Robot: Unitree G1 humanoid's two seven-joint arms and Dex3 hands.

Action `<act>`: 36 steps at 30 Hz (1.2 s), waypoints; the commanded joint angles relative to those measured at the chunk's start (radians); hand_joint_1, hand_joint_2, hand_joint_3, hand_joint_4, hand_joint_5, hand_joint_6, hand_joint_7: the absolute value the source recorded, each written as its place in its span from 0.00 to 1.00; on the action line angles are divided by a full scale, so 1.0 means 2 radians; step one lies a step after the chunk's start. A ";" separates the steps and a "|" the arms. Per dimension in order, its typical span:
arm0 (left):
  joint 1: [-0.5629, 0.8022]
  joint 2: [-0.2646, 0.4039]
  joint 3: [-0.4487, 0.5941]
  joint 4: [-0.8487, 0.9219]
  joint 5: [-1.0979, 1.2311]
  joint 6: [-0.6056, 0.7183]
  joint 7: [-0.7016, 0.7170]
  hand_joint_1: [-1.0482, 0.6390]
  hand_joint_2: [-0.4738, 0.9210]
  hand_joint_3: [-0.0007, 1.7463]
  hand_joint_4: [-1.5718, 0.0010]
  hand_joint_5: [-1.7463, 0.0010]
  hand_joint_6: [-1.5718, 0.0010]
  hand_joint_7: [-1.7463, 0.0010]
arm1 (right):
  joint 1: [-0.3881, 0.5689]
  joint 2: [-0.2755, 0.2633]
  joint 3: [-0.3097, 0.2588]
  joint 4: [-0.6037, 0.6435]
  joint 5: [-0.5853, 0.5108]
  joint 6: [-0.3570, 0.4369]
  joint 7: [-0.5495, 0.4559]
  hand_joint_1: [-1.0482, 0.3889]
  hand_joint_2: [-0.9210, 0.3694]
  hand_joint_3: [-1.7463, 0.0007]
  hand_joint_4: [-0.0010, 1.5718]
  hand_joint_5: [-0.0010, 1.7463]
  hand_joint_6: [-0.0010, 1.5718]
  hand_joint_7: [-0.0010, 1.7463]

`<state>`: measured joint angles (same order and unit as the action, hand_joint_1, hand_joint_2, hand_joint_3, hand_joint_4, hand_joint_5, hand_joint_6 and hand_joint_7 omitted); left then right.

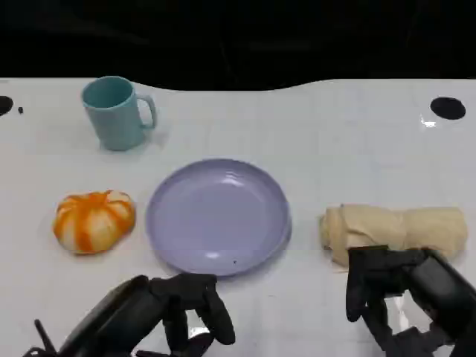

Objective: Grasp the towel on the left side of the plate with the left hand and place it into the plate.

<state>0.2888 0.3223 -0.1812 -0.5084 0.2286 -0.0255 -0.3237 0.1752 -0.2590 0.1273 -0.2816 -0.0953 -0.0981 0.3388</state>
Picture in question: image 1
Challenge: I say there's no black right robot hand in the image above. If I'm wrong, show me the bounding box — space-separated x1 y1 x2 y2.
345 245 476 357

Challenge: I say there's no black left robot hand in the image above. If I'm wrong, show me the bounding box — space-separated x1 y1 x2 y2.
22 274 237 357

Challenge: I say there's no beige towel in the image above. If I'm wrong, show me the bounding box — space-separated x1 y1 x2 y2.
318 203 469 268

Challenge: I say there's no orange and white bread roll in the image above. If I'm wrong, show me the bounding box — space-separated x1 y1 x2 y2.
51 189 137 256

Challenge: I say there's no lilac plate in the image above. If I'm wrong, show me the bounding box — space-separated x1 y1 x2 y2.
144 158 293 277

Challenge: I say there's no pale green mug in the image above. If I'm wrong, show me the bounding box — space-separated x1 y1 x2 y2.
80 75 158 152

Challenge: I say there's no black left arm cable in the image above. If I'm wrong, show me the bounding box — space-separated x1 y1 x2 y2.
33 318 57 353

